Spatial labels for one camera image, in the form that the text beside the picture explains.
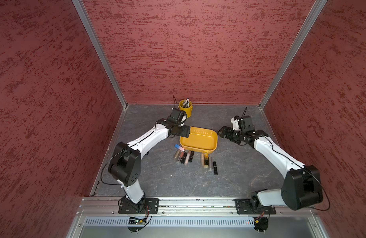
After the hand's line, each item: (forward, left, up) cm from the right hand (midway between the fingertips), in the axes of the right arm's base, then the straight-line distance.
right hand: (222, 136), depth 87 cm
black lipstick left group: (-9, +24, -11) cm, 28 cm away
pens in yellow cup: (+25, +21, +4) cm, 34 cm away
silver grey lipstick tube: (-13, +8, -12) cm, 19 cm away
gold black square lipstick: (-13, +10, -12) cm, 20 cm away
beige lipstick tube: (-5, +28, -11) cm, 31 cm away
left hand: (+3, +24, 0) cm, 24 cm away
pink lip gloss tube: (-8, +21, -11) cm, 25 cm away
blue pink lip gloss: (-1, +26, -11) cm, 28 cm away
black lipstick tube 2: (-14, +5, -12) cm, 19 cm away
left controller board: (-41, +48, -15) cm, 65 cm away
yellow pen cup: (+26, +20, -5) cm, 33 cm away
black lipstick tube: (-7, +19, -11) cm, 23 cm away
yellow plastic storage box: (+6, +11, -13) cm, 18 cm away
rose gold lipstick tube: (-6, +25, -11) cm, 28 cm away
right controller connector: (-42, -15, -17) cm, 48 cm away
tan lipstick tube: (-9, +12, -11) cm, 19 cm away
